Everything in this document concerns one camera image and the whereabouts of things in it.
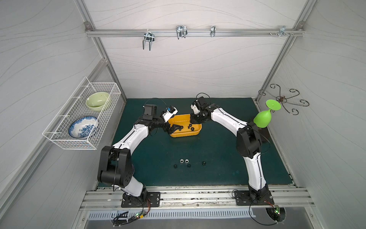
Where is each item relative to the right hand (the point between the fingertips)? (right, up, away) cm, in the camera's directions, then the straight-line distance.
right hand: (190, 119), depth 96 cm
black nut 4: (-10, -28, -10) cm, 31 cm away
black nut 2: (+2, -7, +6) cm, 9 cm away
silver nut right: (-3, -25, -9) cm, 27 cm away
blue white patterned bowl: (-50, -2, -32) cm, 59 cm away
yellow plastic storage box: (-2, -7, +6) cm, 10 cm away
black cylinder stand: (+54, -11, +5) cm, 55 cm away
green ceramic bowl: (-50, +11, -24) cm, 56 cm away
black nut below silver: (-1, -28, -10) cm, 29 cm away
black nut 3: (-7, -7, +6) cm, 12 cm away
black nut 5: (+8, -26, -10) cm, 29 cm away
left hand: (-9, 0, -10) cm, 14 cm away
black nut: (0, -5, +9) cm, 10 cm away
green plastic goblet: (+41, +1, -16) cm, 44 cm away
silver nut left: (-6, -25, -9) cm, 27 cm away
